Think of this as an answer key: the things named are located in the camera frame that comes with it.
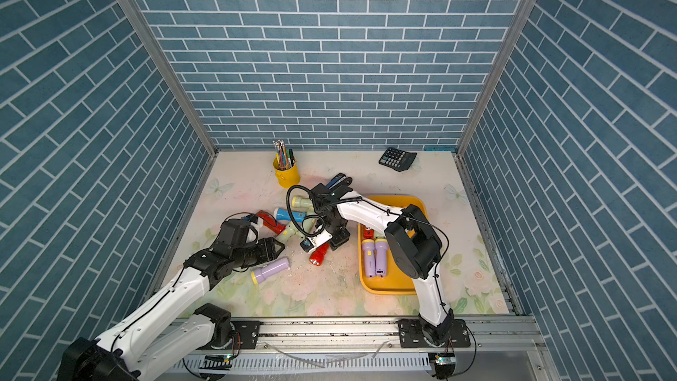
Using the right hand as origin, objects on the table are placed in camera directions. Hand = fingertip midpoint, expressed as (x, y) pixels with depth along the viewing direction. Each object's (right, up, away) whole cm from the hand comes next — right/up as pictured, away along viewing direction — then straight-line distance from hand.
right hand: (330, 235), depth 90 cm
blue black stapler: (+2, +17, +17) cm, 24 cm away
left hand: (-14, -2, -9) cm, 16 cm away
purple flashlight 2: (+13, -3, -4) cm, 14 cm away
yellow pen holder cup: (-18, +20, +12) cm, 29 cm away
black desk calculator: (+27, +28, +25) cm, 46 cm away
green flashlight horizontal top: (-13, +11, +9) cm, 19 cm away
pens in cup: (-19, +28, +12) cm, 36 cm away
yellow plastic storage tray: (+22, -14, -5) cm, 27 cm away
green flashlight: (-15, +1, +1) cm, 15 cm away
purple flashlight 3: (+18, -3, -3) cm, 18 cm away
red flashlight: (-4, -6, -5) cm, 8 cm away
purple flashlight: (-22, -10, -9) cm, 25 cm away
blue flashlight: (-18, +6, +5) cm, 20 cm away
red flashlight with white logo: (+13, +1, +1) cm, 13 cm away
